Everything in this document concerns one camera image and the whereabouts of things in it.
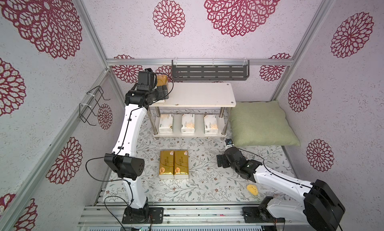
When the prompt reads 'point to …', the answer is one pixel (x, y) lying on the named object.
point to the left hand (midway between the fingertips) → (158, 92)
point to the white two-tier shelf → (196, 95)
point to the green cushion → (261, 124)
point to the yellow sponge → (253, 189)
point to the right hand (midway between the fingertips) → (223, 153)
